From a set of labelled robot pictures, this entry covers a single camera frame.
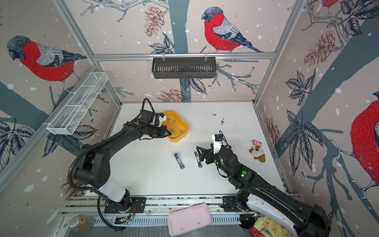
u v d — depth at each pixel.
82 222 0.62
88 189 0.49
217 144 0.65
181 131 1.03
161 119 0.83
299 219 0.42
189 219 0.68
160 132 0.78
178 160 0.88
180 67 1.07
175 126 1.09
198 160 0.88
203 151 0.66
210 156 0.65
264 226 0.66
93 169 0.45
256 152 0.90
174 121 1.08
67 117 0.74
